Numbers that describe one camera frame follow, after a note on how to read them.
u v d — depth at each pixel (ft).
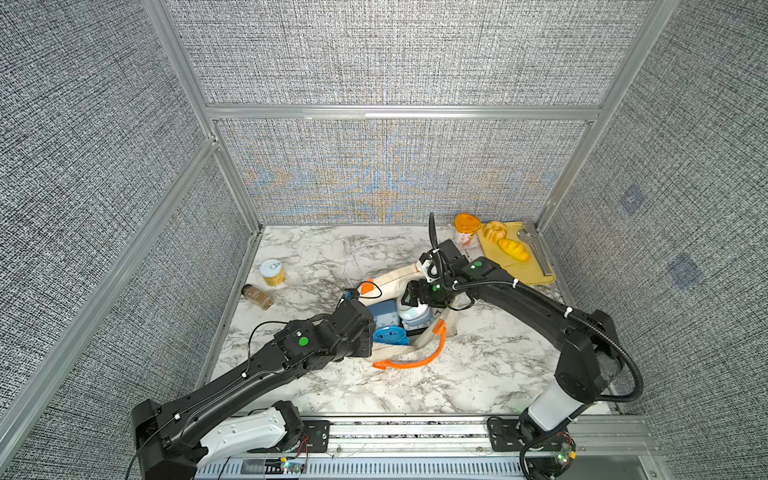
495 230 3.72
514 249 3.59
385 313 2.76
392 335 2.81
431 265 2.49
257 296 3.11
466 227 3.52
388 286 2.62
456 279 1.99
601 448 2.41
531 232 4.06
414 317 2.68
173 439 1.27
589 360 1.46
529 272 3.54
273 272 3.28
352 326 1.72
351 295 2.12
